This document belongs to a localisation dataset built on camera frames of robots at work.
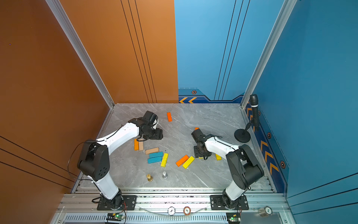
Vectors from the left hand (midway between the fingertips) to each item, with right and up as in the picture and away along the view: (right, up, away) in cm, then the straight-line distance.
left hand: (160, 134), depth 91 cm
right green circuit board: (+41, -40, -20) cm, 61 cm away
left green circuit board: (-20, -40, -21) cm, 49 cm away
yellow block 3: (+38, -15, -2) cm, 41 cm away
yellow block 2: (+26, -12, -10) cm, 31 cm away
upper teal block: (-2, -13, -2) cm, 13 cm away
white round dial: (+9, -37, -20) cm, 43 cm away
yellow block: (+19, -17, -4) cm, 26 cm away
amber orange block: (-17, -7, +3) cm, 19 cm away
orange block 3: (+14, -16, -4) cm, 22 cm away
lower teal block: (-3, -16, -3) cm, 16 cm away
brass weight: (-4, -23, -13) cm, 27 cm away
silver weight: (+5, -23, -11) cm, 26 cm away
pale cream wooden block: (-14, -7, +3) cm, 16 cm away
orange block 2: (+26, +3, +14) cm, 30 cm away
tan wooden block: (-6, -11, +1) cm, 13 cm away
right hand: (+27, -13, 0) cm, 30 cm away
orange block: (+4, +12, +21) cm, 24 cm away
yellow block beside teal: (+3, -17, -4) cm, 18 cm away
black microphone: (+56, +21, -12) cm, 61 cm away
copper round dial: (+17, -37, -20) cm, 45 cm away
